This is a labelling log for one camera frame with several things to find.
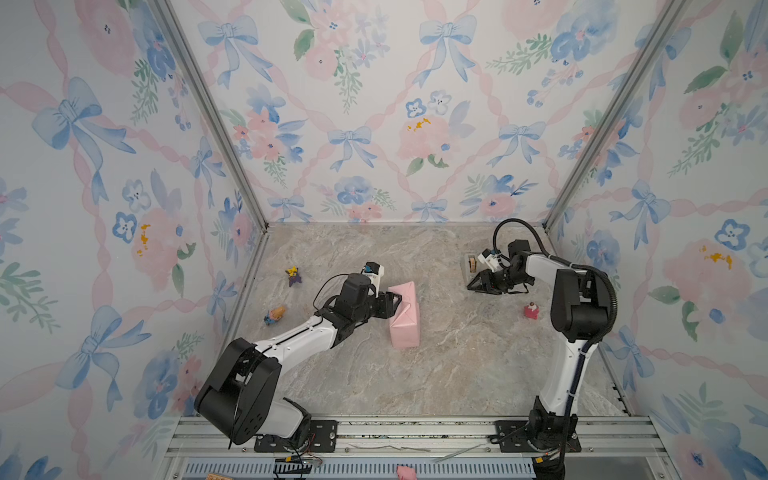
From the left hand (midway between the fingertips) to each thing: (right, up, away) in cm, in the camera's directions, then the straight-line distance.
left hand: (396, 295), depth 86 cm
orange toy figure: (-37, -7, +7) cm, 39 cm away
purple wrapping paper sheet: (+2, -7, -7) cm, 10 cm away
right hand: (+27, +1, +16) cm, 31 cm away
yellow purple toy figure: (-35, +5, +17) cm, 39 cm away
